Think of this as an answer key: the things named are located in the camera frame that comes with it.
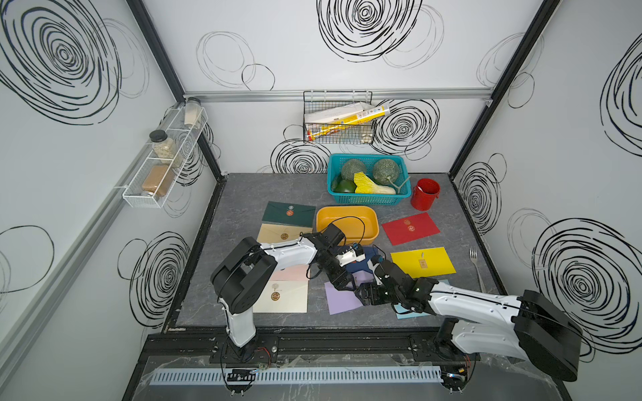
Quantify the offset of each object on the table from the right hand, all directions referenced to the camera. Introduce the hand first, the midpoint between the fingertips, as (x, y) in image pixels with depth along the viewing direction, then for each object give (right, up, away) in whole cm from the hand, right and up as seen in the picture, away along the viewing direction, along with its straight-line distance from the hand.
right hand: (364, 294), depth 83 cm
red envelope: (+22, +20, +19) cm, 35 cm away
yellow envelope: (+24, +8, +9) cm, 27 cm away
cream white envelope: (-27, -1, +1) cm, 27 cm away
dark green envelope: (-28, +26, +23) cm, 44 cm away
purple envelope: (-8, -1, -3) cm, 9 cm away
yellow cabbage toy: (+4, +37, +22) cm, 43 cm away
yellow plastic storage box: (-2, +24, -6) cm, 25 cm away
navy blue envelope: (+4, +11, +13) cm, 18 cm away
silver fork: (+43, +10, +11) cm, 46 cm away
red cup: (+28, +34, +19) cm, 48 cm away
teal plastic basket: (+20, +36, +22) cm, 47 cm away
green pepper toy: (-5, +37, +23) cm, 44 cm away
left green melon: (-2, +46, +25) cm, 52 cm away
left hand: (-5, +4, +2) cm, 7 cm away
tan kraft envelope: (-34, +18, +17) cm, 42 cm away
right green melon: (+13, +44, +25) cm, 52 cm away
